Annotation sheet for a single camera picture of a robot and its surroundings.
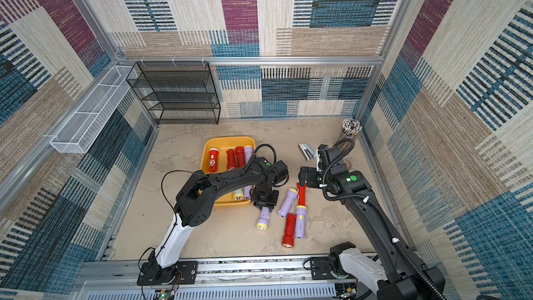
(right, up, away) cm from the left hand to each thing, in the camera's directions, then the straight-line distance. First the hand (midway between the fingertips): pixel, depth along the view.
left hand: (271, 210), depth 87 cm
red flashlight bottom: (+6, -8, -9) cm, 14 cm away
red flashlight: (+13, +6, +3) cm, 15 cm away
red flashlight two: (-19, +19, +12) cm, 29 cm away
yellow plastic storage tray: (-24, +22, +18) cm, 37 cm away
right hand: (+15, +14, -9) cm, 23 cm away
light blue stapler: (+18, +24, +18) cm, 34 cm away
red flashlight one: (-15, +22, +15) cm, 31 cm away
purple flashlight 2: (-3, -3, -6) cm, 7 cm away
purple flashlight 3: (+11, -3, -5) cm, 12 cm away
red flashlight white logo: (-27, +20, +12) cm, 36 cm away
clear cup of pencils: (+34, +34, +5) cm, 48 cm away
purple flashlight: (-11, +23, +16) cm, 30 cm away
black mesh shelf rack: (-49, +53, +22) cm, 76 cm away
